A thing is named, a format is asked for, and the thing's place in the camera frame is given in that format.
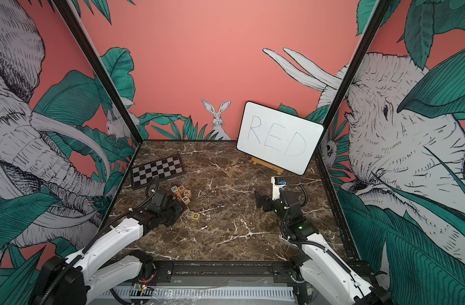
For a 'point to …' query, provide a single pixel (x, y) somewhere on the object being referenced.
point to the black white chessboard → (141, 175)
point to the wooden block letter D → (195, 216)
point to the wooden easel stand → (267, 165)
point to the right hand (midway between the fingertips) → (262, 187)
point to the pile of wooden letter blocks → (182, 194)
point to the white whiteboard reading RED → (283, 139)
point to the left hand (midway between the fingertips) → (186, 205)
